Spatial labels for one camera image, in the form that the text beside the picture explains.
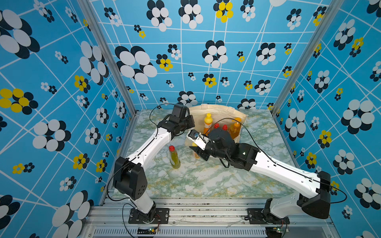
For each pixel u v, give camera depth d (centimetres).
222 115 89
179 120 63
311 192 39
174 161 82
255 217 72
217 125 87
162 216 74
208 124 90
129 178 43
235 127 85
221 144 49
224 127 86
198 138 54
